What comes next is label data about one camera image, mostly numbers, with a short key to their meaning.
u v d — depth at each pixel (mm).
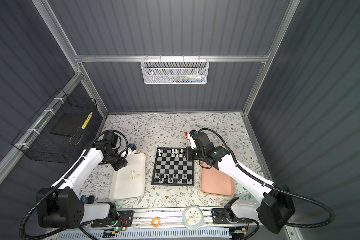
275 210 396
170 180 839
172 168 889
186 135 1065
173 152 950
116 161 707
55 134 721
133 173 872
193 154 697
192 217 717
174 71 1119
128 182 866
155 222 732
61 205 399
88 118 802
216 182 872
